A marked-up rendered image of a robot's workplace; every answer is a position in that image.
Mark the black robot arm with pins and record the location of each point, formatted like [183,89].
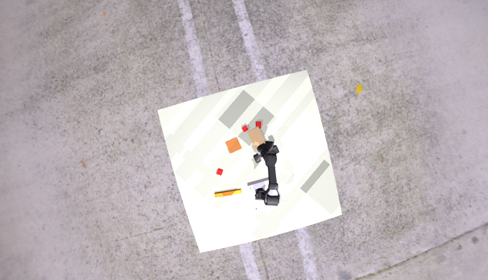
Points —
[270,159]

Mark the orange flat board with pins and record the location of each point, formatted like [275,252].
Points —
[227,193]

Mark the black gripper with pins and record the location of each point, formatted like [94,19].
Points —
[258,157]

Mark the orange square block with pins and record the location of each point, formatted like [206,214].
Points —
[233,145]

